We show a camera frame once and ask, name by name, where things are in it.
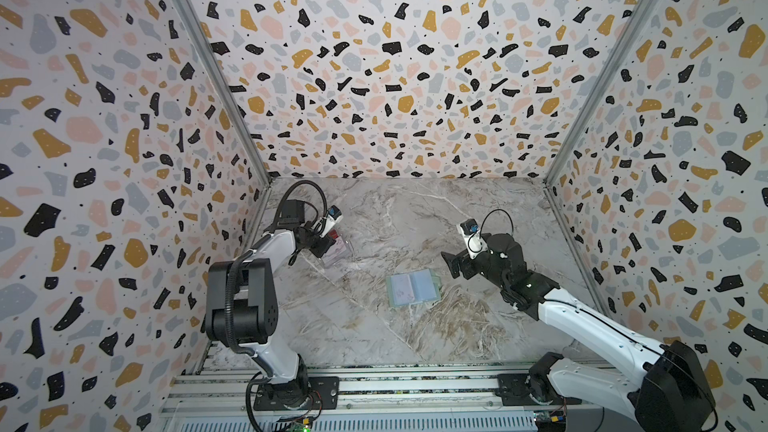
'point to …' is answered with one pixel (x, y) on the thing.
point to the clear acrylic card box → (335, 251)
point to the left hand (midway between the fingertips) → (330, 231)
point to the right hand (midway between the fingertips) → (457, 239)
